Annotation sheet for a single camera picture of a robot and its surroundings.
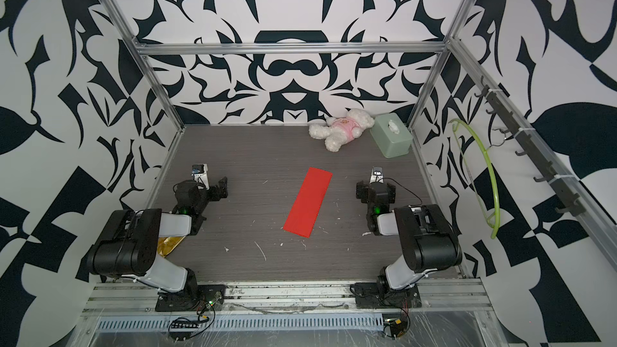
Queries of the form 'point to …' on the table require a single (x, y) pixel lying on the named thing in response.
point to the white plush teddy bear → (339, 132)
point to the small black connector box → (398, 326)
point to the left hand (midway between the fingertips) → (211, 175)
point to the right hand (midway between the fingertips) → (377, 179)
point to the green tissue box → (392, 136)
